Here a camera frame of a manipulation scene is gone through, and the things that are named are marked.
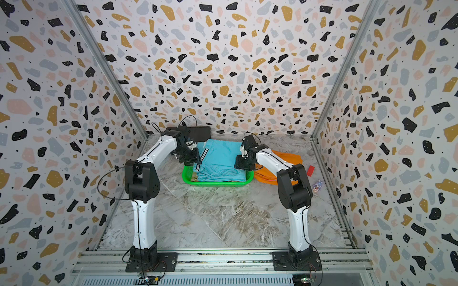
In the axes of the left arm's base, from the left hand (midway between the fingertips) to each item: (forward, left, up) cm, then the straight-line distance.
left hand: (200, 161), depth 97 cm
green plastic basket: (-10, +5, -2) cm, 11 cm away
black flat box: (+27, +6, -5) cm, 28 cm away
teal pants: (+3, -9, -2) cm, 10 cm away
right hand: (-1, -21, -2) cm, 21 cm away
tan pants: (-8, +3, -4) cm, 9 cm away
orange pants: (-6, -34, -6) cm, 35 cm away
